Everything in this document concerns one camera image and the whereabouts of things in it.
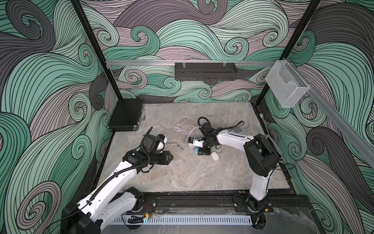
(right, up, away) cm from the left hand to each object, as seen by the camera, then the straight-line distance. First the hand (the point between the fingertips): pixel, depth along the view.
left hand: (169, 156), depth 76 cm
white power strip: (+46, +11, +23) cm, 52 cm away
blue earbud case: (+15, 0, +14) cm, 21 cm away
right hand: (+18, -1, +17) cm, 24 cm away
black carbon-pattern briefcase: (-37, +22, +35) cm, 55 cm away
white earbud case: (+27, -3, +13) cm, 30 cm away
